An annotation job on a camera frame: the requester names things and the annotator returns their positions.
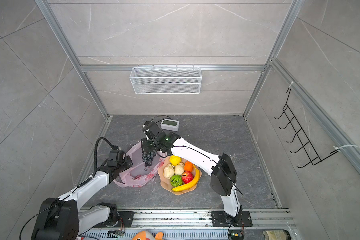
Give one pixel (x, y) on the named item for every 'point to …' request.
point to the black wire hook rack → (306, 145)
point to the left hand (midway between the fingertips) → (129, 157)
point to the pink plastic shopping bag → (139, 174)
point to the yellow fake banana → (189, 184)
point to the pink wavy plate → (166, 183)
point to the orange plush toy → (146, 235)
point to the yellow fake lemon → (175, 160)
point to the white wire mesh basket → (166, 80)
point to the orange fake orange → (188, 166)
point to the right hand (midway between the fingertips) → (142, 144)
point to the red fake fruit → (187, 177)
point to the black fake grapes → (147, 157)
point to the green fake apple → (176, 180)
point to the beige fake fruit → (168, 171)
